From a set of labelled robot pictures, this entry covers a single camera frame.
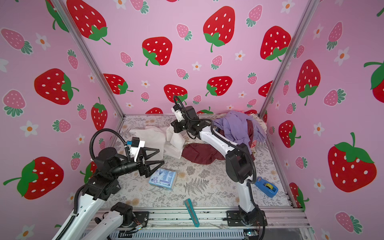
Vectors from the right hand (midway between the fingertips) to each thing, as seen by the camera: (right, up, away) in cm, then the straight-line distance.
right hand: (170, 123), depth 86 cm
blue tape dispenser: (+55, -36, -6) cm, 66 cm away
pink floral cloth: (+63, +2, +21) cm, 66 cm away
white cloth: (-2, -12, +7) cm, 14 cm away
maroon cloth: (+18, -20, +12) cm, 30 cm away
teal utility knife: (+12, -44, -8) cm, 46 cm away
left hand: (0, -15, -24) cm, 28 cm away
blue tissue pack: (-3, -31, -4) cm, 31 cm away
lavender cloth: (+41, 0, +8) cm, 42 cm away
